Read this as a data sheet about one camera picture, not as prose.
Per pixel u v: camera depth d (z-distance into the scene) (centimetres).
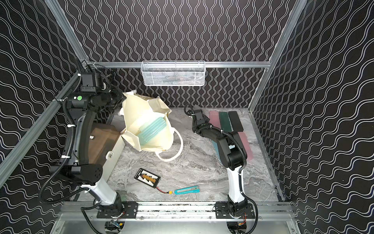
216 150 97
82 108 46
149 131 92
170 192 80
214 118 113
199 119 80
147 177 84
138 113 92
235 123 109
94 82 52
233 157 55
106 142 86
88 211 62
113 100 61
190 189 81
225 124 110
